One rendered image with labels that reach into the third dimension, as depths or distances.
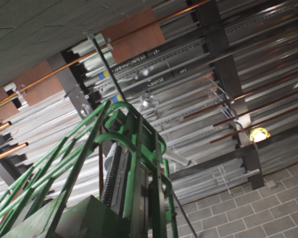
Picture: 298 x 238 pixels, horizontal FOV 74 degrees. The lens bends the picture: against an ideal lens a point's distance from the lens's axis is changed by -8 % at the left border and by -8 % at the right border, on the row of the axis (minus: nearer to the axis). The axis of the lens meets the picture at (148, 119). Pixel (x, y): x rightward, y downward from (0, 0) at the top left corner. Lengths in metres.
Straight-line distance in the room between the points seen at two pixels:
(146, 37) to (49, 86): 1.43
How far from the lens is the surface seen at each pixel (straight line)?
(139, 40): 2.71
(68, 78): 2.75
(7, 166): 4.11
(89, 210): 0.74
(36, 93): 3.22
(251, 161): 3.46
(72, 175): 0.82
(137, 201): 0.88
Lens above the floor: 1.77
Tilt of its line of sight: 66 degrees up
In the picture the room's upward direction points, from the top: straight up
